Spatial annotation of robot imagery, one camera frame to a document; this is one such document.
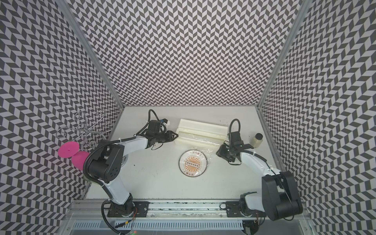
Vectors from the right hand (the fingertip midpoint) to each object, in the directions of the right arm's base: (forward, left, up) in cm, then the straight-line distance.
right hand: (218, 156), depth 87 cm
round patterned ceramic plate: (-2, +16, -4) cm, 16 cm away
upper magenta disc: (-9, +66, +28) cm, 73 cm away
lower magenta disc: (-11, +64, +23) cm, 69 cm away
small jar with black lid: (+8, -24, +4) cm, 26 cm away
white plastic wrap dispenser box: (+19, +13, -3) cm, 23 cm away
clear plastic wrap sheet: (+6, +7, +2) cm, 9 cm away
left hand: (+13, +26, +1) cm, 29 cm away
